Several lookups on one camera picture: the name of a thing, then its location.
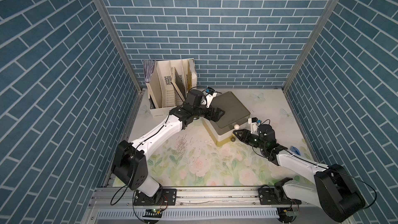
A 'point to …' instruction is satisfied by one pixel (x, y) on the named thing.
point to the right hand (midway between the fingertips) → (235, 133)
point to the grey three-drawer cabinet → (236, 115)
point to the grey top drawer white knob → (236, 126)
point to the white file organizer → (170, 81)
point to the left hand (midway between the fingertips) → (222, 110)
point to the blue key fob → (295, 150)
